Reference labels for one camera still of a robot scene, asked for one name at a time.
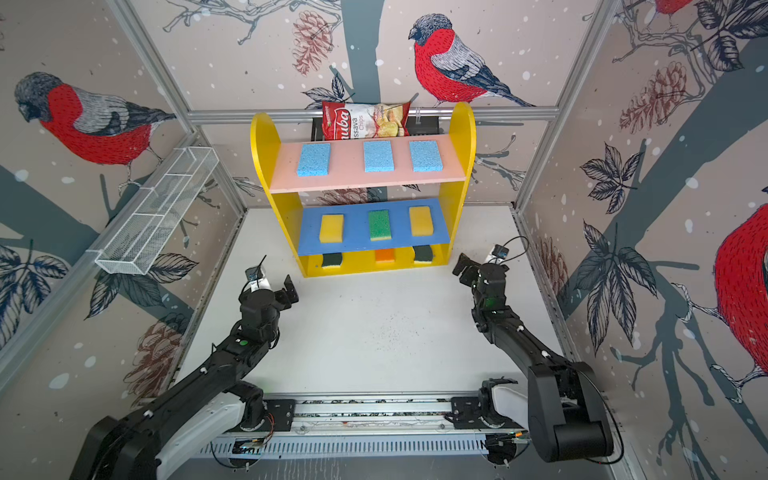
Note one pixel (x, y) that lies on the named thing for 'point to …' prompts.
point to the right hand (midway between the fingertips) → (471, 263)
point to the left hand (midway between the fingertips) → (272, 281)
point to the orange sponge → (385, 256)
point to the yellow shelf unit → (284, 209)
